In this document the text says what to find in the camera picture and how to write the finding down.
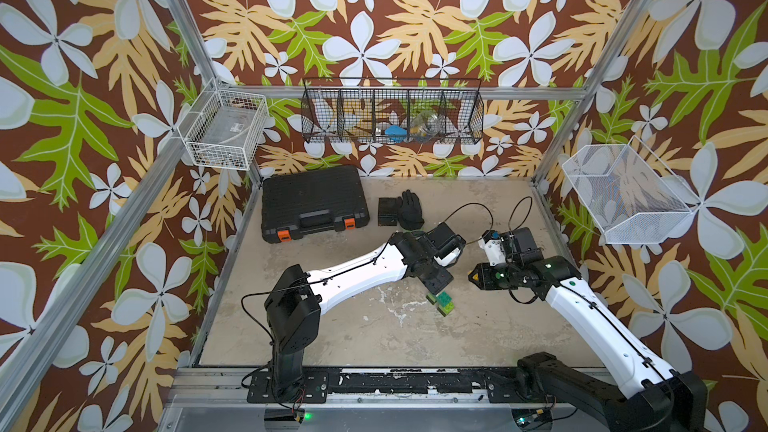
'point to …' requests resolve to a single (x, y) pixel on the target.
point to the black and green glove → (409, 211)
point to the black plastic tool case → (311, 202)
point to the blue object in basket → (396, 133)
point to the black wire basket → (391, 110)
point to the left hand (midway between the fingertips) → (439, 272)
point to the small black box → (387, 211)
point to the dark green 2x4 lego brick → (443, 299)
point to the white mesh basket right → (632, 195)
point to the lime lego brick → (445, 310)
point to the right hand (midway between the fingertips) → (472, 274)
